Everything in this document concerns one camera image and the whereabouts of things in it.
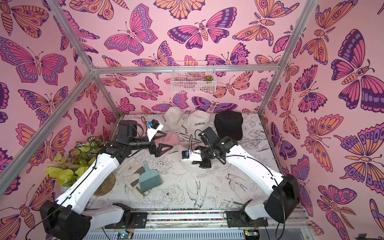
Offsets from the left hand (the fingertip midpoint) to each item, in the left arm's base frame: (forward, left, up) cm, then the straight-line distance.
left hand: (169, 139), depth 72 cm
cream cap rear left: (+33, +5, -19) cm, 38 cm away
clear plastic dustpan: (-5, +27, -27) cm, 38 cm away
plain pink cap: (+17, +4, -22) cm, 28 cm away
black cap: (+27, -36, -19) cm, 49 cm away
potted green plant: (-12, +45, -5) cm, 47 cm away
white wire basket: (+44, -13, +7) cm, 46 cm away
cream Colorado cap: (+32, -13, -21) cm, 40 cm away
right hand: (-5, -12, -9) cm, 16 cm away
